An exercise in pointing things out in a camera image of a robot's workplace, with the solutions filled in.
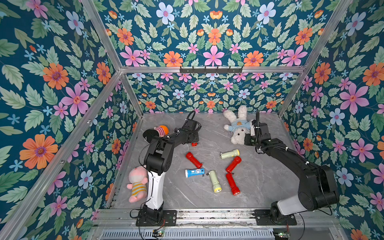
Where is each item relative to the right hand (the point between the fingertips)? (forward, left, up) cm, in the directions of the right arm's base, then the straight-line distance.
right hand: (250, 135), depth 91 cm
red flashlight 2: (-13, +9, -11) cm, 19 cm away
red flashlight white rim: (0, +35, -11) cm, 37 cm away
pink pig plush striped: (-25, +65, -6) cm, 70 cm away
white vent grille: (-50, +34, -14) cm, 62 cm away
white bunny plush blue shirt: (+11, +4, -4) cm, 12 cm away
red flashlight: (-10, +37, -10) cm, 40 cm away
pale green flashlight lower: (-28, +21, -11) cm, 36 cm away
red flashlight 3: (-29, +10, -12) cm, 33 cm away
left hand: (+6, +34, -11) cm, 36 cm away
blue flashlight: (-20, +33, -9) cm, 40 cm away
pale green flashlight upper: (-7, +12, -12) cm, 18 cm away
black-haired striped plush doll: (+6, +59, -5) cm, 59 cm away
